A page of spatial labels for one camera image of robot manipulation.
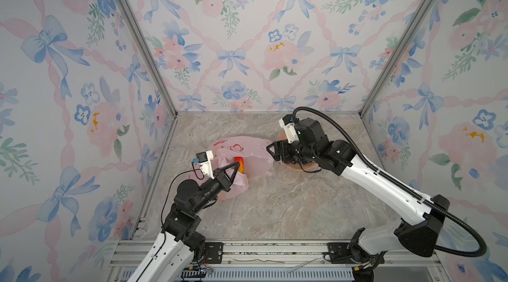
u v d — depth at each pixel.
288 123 0.62
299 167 0.95
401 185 0.43
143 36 0.87
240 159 0.95
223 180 0.60
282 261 0.73
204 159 0.61
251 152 0.83
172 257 0.51
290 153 0.63
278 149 0.63
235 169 0.67
